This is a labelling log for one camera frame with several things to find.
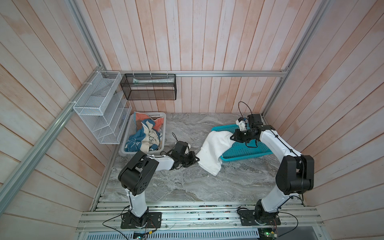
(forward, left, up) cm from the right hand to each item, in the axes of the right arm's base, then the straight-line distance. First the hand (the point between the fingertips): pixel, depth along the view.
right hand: (231, 136), depth 91 cm
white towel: (-9, +13, -11) cm, 19 cm away
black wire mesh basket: (+33, +55, +13) cm, 66 cm away
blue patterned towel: (+2, +55, -7) cm, 56 cm away
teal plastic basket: (0, -8, -13) cm, 16 cm away
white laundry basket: (+21, +51, -4) cm, 56 cm away
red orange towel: (+20, +62, -3) cm, 65 cm away
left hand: (-13, +19, -10) cm, 25 cm away
